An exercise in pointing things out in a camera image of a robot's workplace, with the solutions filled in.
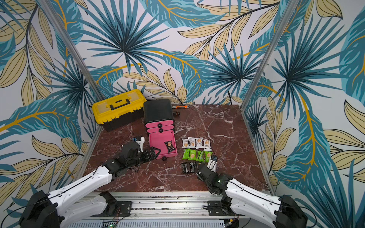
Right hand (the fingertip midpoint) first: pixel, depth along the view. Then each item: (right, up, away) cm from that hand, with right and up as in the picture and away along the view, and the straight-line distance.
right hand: (201, 171), depth 84 cm
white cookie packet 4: (+5, +13, +13) cm, 19 cm away
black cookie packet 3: (-5, +2, +3) cm, 7 cm away
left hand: (-26, +11, -4) cm, 29 cm away
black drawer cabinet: (-27, +33, +9) cm, 43 cm away
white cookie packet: (-9, +15, +13) cm, 22 cm away
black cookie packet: (-21, +14, +11) cm, 27 cm away
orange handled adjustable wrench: (-14, +42, +36) cm, 57 cm away
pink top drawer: (-26, +28, +6) cm, 38 cm away
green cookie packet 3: (0, +6, +6) cm, 9 cm away
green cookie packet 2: (-5, +7, +8) cm, 12 cm away
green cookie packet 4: (+5, +8, +7) cm, 12 cm away
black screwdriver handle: (-16, +36, +29) cm, 49 cm away
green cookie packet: (-9, +9, +7) cm, 15 cm away
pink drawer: (-28, +17, +12) cm, 35 cm away
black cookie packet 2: (-10, +2, +1) cm, 10 cm away
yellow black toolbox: (-57, +35, +10) cm, 67 cm away
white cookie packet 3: (0, +15, +13) cm, 20 cm away
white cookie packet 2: (-5, +15, +12) cm, 20 cm away
